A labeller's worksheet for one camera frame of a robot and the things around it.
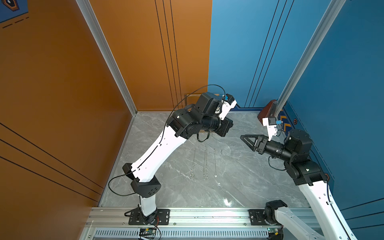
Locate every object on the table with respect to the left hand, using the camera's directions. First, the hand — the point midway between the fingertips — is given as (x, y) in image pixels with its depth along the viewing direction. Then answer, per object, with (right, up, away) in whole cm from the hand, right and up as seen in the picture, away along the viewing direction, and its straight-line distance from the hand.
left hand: (232, 122), depth 61 cm
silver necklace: (-3, -21, +36) cm, 42 cm away
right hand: (+5, -6, +2) cm, 8 cm away
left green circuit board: (-39, -53, +12) cm, 66 cm away
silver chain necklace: (-18, -30, +28) cm, 45 cm away
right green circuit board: (+22, -52, +12) cm, 58 cm away
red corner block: (+36, +9, +44) cm, 58 cm away
